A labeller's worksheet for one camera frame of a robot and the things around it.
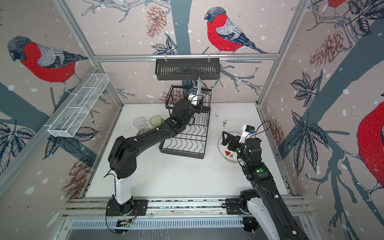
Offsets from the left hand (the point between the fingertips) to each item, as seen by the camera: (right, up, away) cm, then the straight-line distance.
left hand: (198, 94), depth 79 cm
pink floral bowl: (-35, -21, +16) cm, 44 cm away
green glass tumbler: (-31, -16, +29) cm, 45 cm away
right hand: (+15, -22, -4) cm, 27 cm away
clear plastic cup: (-41, -17, +25) cm, 51 cm away
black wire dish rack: (-4, -29, +17) cm, 34 cm away
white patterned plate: (+18, -35, +11) cm, 41 cm away
